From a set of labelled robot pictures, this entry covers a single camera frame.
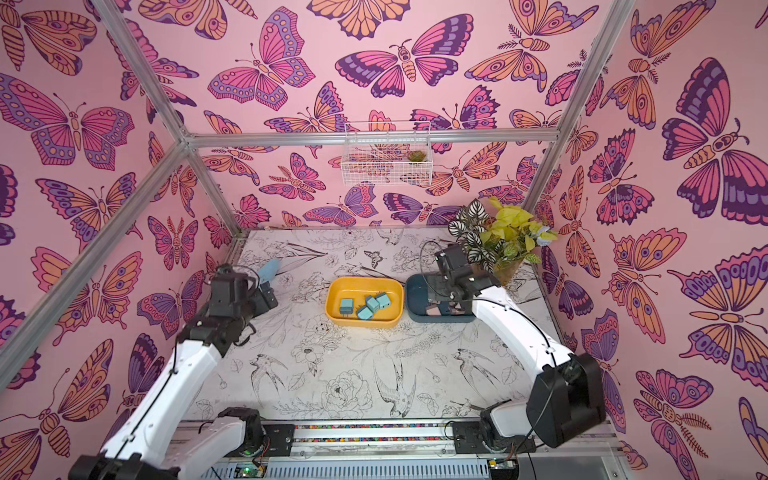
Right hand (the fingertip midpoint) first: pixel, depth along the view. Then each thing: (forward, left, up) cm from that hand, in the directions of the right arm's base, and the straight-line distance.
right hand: (451, 283), depth 85 cm
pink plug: (-1, +4, -14) cm, 15 cm away
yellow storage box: (+8, +29, -16) cm, 34 cm away
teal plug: (0, +32, -15) cm, 35 cm away
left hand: (-5, +53, +2) cm, 53 cm away
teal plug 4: (+2, +20, -13) cm, 24 cm away
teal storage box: (+1, +8, -15) cm, 17 cm away
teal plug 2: (-2, +26, -14) cm, 29 cm away
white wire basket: (+38, +19, +18) cm, 46 cm away
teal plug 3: (0, +23, -12) cm, 26 cm away
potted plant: (+9, -13, +8) cm, 18 cm away
